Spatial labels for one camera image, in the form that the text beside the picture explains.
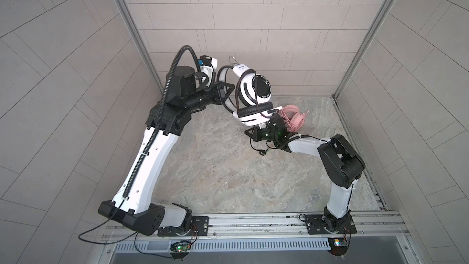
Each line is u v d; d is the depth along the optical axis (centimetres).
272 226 72
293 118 96
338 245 68
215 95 51
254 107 45
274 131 73
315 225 71
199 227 71
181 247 64
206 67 51
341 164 49
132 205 36
